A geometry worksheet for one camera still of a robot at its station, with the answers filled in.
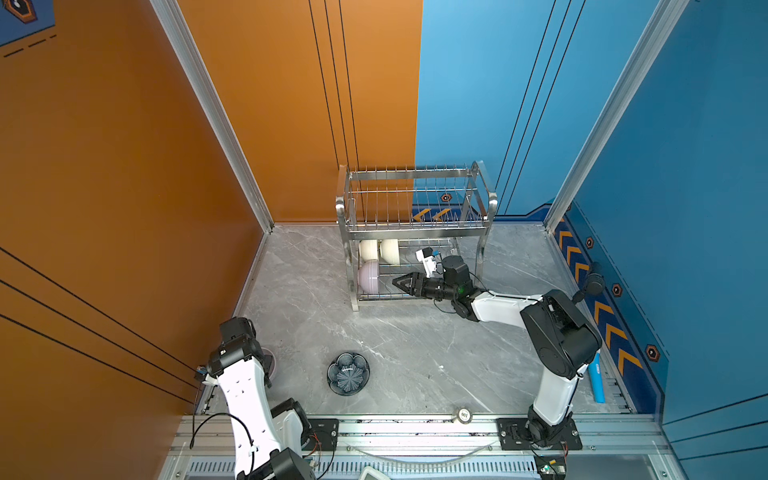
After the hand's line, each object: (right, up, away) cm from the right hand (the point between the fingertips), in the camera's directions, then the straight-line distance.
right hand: (399, 284), depth 87 cm
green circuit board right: (+36, -41, -17) cm, 57 cm away
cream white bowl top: (-10, +10, +11) cm, 18 cm away
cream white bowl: (-3, +10, +9) cm, 14 cm away
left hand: (-37, -22, -11) cm, 44 cm away
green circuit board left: (-21, -40, -18) cm, 48 cm away
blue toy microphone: (+54, -24, -7) cm, 59 cm away
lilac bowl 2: (-34, -21, -8) cm, 41 cm away
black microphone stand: (+47, +2, -15) cm, 50 cm away
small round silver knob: (+15, -30, -16) cm, 37 cm away
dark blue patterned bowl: (-14, -24, -5) cm, 29 cm away
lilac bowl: (-9, +2, +2) cm, 10 cm away
